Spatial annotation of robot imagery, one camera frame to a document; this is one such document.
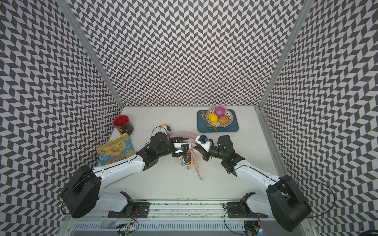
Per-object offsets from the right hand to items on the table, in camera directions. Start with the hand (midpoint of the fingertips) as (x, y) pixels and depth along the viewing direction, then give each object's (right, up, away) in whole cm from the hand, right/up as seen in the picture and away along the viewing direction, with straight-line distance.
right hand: (194, 147), depth 79 cm
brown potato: (+21, +15, +26) cm, 36 cm away
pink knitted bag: (+1, -3, -1) cm, 4 cm away
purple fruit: (+19, +21, +29) cm, 40 cm away
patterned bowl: (+25, +20, +32) cm, 46 cm away
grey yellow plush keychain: (-7, -8, +2) cm, 11 cm away
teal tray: (+27, +10, +26) cm, 39 cm away
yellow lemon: (+13, +16, +26) cm, 34 cm away
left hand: (-4, +3, +2) cm, 6 cm away
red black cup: (-46, +12, +15) cm, 50 cm away
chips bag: (-49, -3, +13) cm, 51 cm away
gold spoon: (+14, +9, +27) cm, 32 cm away
